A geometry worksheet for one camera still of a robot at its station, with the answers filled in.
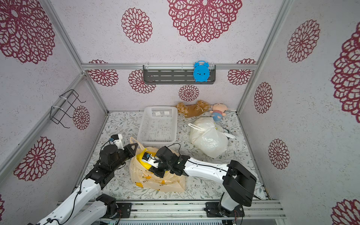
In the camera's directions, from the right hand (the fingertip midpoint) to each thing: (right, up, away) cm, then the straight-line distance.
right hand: (149, 166), depth 77 cm
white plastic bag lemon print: (+35, +15, +10) cm, 39 cm away
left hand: (-6, +11, +2) cm, 13 cm away
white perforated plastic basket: (0, +22, +35) cm, 41 cm away
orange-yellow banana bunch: (-1, +1, -2) cm, 3 cm away
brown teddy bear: (+27, +33, +30) cm, 52 cm away
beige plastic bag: (-1, -7, +1) cm, 8 cm away
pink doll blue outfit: (+48, +33, +36) cm, 69 cm away
